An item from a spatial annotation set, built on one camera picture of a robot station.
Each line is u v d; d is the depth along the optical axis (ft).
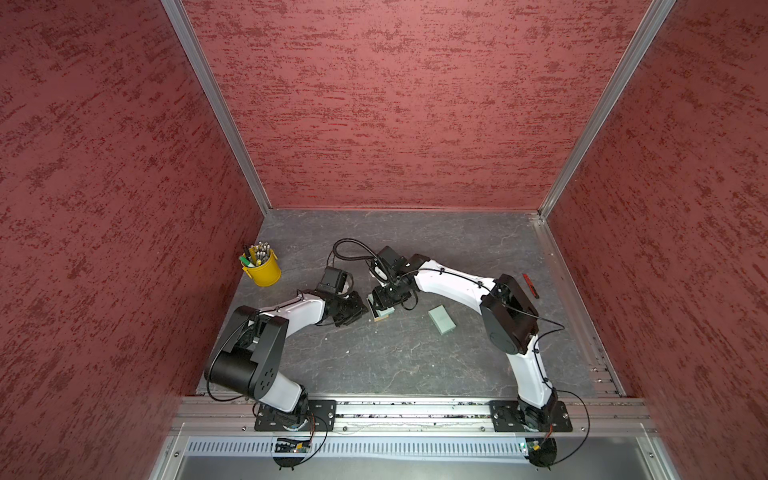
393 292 2.55
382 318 2.92
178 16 2.33
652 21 2.37
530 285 3.28
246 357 1.46
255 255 2.87
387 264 2.41
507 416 2.43
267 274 3.05
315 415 2.43
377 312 2.89
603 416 2.50
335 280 2.48
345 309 2.60
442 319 2.91
